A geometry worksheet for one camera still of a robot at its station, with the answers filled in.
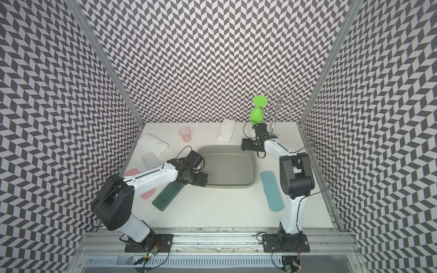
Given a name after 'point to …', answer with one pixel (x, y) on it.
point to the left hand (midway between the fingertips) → (198, 182)
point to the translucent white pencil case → (150, 161)
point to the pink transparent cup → (185, 132)
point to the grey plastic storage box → (229, 166)
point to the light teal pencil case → (272, 194)
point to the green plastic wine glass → (256, 114)
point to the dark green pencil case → (167, 195)
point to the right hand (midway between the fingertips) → (249, 147)
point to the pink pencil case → (132, 172)
